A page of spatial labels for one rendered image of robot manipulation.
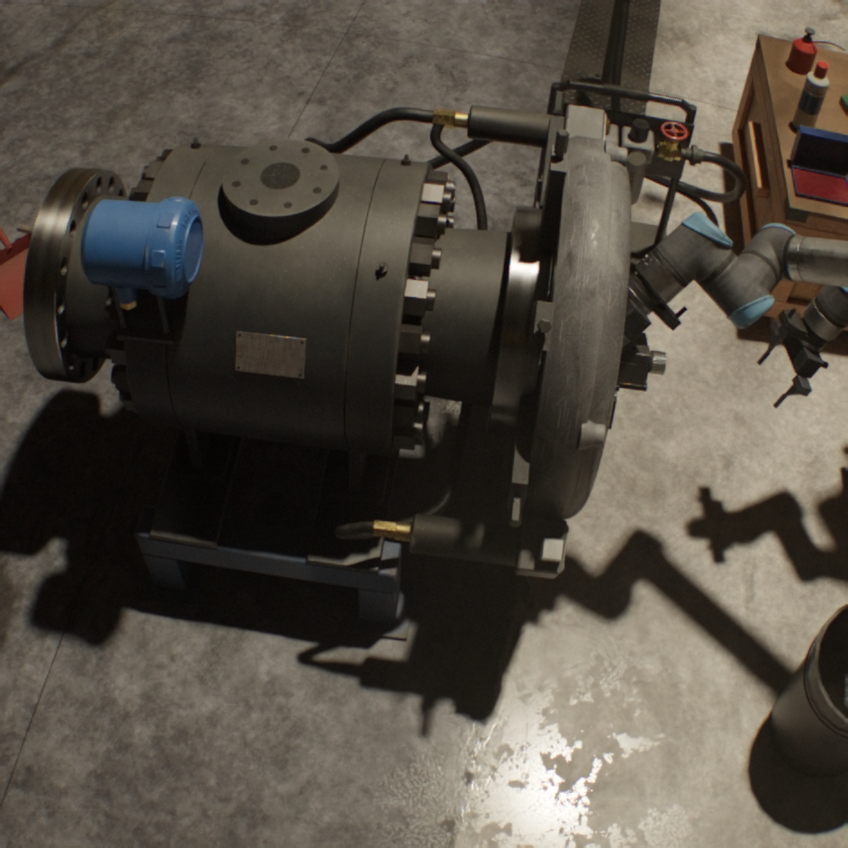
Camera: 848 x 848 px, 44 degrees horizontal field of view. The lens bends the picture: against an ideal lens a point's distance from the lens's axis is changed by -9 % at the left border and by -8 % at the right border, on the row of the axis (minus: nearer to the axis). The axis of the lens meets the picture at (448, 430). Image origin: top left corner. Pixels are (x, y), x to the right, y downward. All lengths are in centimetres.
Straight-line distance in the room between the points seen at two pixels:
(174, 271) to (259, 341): 26
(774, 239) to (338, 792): 141
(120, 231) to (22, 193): 173
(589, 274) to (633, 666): 102
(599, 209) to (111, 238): 81
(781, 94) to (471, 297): 146
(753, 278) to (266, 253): 86
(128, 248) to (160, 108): 193
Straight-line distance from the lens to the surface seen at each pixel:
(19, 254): 333
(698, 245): 197
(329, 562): 228
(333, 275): 193
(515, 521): 189
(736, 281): 198
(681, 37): 417
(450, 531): 207
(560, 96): 224
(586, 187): 193
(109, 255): 182
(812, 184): 292
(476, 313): 203
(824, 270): 202
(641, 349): 203
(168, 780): 241
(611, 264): 187
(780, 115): 312
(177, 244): 178
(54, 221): 217
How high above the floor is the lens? 228
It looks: 56 degrees down
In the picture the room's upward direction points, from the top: 6 degrees clockwise
